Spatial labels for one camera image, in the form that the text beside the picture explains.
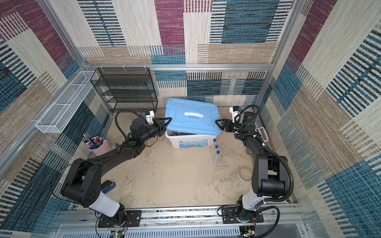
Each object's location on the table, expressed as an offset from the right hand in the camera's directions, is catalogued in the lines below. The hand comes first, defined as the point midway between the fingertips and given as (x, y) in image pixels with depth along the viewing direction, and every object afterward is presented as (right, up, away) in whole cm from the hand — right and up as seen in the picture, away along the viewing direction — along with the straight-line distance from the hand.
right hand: (219, 123), depth 88 cm
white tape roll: (+15, -30, -1) cm, 33 cm away
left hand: (-26, +3, -8) cm, 28 cm away
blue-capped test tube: (-3, -10, -3) cm, 11 cm away
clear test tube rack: (+1, -22, +5) cm, 23 cm away
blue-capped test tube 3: (-2, -16, -8) cm, 18 cm away
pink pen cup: (-71, -13, +1) cm, 72 cm away
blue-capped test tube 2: (-3, -13, -7) cm, 15 cm away
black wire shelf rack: (-63, +25, +20) cm, 71 cm away
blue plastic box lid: (-16, +3, 0) cm, 16 cm away
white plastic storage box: (-24, -10, +2) cm, 26 cm away
